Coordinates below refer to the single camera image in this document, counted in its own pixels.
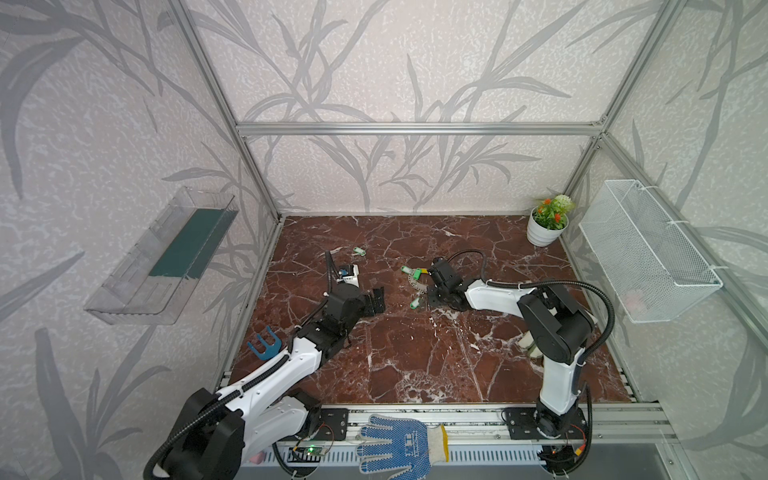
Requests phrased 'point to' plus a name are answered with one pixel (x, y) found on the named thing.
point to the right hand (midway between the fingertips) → (434, 284)
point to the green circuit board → (311, 451)
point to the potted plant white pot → (541, 236)
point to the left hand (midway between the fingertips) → (375, 281)
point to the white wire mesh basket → (655, 267)
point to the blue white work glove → (413, 444)
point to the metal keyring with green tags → (417, 274)
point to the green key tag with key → (360, 251)
